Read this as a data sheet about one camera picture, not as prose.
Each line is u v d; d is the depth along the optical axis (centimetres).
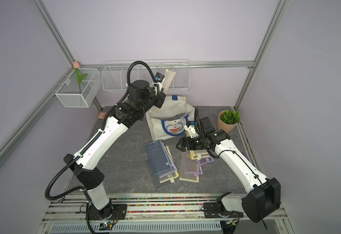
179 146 72
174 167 87
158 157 93
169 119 85
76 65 89
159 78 55
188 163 90
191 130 71
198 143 64
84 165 43
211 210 74
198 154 89
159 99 61
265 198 39
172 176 85
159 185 82
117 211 74
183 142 67
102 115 117
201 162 89
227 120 96
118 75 98
